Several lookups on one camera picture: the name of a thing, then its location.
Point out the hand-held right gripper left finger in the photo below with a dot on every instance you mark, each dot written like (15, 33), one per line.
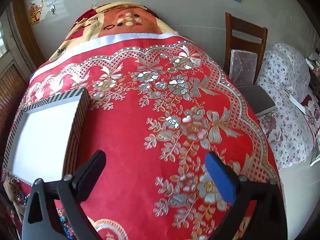
(86, 180)

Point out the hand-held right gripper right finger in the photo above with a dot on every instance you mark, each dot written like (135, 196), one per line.
(221, 177)

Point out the striped cardboard box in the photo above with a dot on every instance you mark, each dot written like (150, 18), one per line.
(45, 140)

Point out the red floral tablecloth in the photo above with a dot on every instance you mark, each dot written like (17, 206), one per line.
(150, 192)

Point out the grey seat cushion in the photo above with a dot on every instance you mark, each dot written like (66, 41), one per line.
(260, 100)

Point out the plastic-wrapped flat package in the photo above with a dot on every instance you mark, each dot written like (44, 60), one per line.
(243, 67)

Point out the dark red patterned cloth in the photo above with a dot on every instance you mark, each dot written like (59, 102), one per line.
(311, 110)

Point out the wooden slatted door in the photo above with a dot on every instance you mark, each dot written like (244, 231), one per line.
(15, 80)

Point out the wooden chair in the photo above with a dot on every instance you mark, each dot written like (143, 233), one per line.
(228, 37)

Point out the orange printed blanket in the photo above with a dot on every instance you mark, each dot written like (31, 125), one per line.
(112, 20)

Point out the red gold wall sticker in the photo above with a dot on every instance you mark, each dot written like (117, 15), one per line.
(36, 12)

